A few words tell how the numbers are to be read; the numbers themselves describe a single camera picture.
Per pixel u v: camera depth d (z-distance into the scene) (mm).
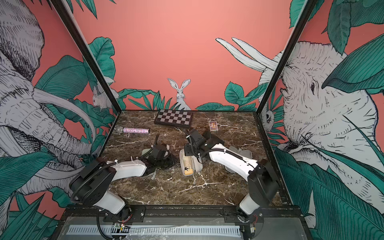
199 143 630
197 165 880
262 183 434
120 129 1041
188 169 859
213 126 1104
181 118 1131
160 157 743
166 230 703
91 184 443
